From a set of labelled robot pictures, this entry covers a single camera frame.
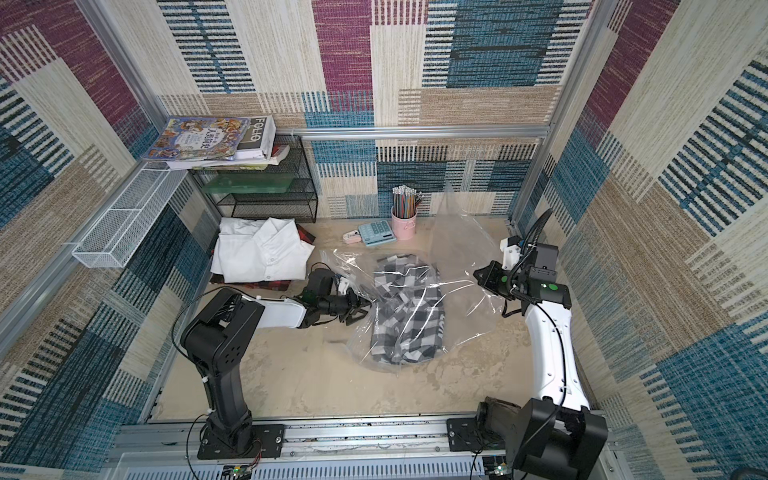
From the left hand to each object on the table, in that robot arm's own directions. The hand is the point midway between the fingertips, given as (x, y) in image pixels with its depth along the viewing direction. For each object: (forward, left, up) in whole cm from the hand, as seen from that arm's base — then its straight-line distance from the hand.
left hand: (374, 306), depth 91 cm
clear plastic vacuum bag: (+9, -24, +17) cm, 31 cm away
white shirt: (+18, +37, +6) cm, 42 cm away
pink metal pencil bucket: (+30, -10, +3) cm, 32 cm away
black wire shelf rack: (+45, +30, +3) cm, 54 cm away
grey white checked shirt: (-7, -10, +5) cm, 13 cm away
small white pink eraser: (+30, +9, -1) cm, 31 cm away
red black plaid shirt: (+10, +31, -2) cm, 33 cm away
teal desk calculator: (+33, 0, -3) cm, 33 cm away
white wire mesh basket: (+5, +60, +29) cm, 67 cm away
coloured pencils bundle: (+37, -11, +9) cm, 39 cm away
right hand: (+1, -27, +17) cm, 32 cm away
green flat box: (+33, +39, +21) cm, 55 cm away
